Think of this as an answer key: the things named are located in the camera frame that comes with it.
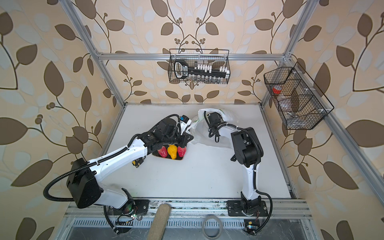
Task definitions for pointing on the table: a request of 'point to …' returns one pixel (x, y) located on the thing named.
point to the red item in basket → (276, 91)
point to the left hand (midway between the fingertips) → (194, 136)
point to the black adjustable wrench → (234, 158)
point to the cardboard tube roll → (158, 223)
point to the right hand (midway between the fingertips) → (217, 129)
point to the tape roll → (214, 217)
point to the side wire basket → (299, 102)
